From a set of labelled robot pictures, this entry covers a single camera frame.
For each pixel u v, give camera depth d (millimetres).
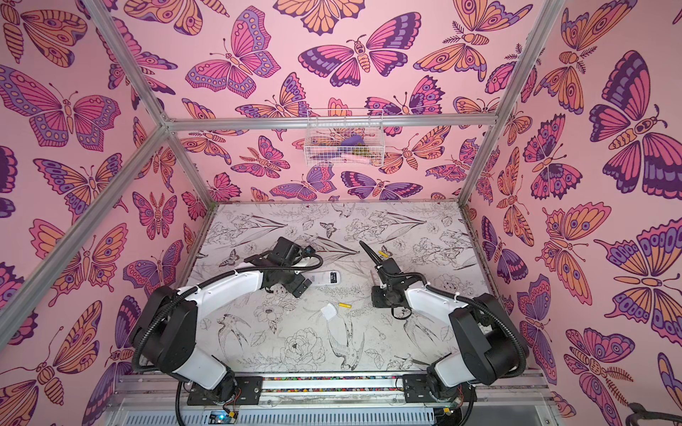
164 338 437
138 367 422
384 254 1026
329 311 894
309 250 811
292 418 700
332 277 951
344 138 963
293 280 802
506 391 733
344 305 899
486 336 449
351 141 947
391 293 682
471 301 480
